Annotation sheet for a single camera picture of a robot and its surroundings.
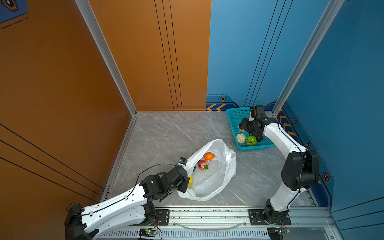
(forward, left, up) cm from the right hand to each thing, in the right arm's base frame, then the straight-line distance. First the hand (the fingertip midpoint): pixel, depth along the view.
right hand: (243, 125), depth 92 cm
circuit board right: (-52, -11, -16) cm, 56 cm away
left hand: (-31, +33, -5) cm, 45 cm away
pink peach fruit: (-22, +25, -11) cm, 35 cm away
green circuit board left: (-53, +52, -16) cm, 76 cm away
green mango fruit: (-22, +30, -13) cm, 40 cm away
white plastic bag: (-31, +23, -15) cm, 41 cm away
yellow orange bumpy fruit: (-7, +2, +4) cm, 8 cm away
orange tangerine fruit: (-16, +21, -9) cm, 28 cm away
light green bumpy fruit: (-5, -7, -10) cm, 13 cm away
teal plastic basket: (+19, 0, -11) cm, 21 cm away
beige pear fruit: (-3, 0, -9) cm, 9 cm away
